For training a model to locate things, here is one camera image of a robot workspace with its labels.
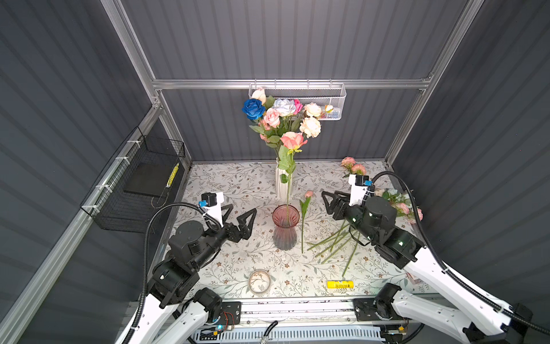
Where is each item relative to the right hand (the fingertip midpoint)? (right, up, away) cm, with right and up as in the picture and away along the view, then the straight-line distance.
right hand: (330, 195), depth 68 cm
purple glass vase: (-14, -9, +8) cm, 18 cm away
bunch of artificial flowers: (+9, -21, +21) cm, 31 cm away
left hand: (-27, -4, -6) cm, 28 cm away
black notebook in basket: (-62, +6, +6) cm, 63 cm away
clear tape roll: (-24, -34, +12) cm, 43 cm away
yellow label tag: (+6, -33, +9) cm, 35 cm away
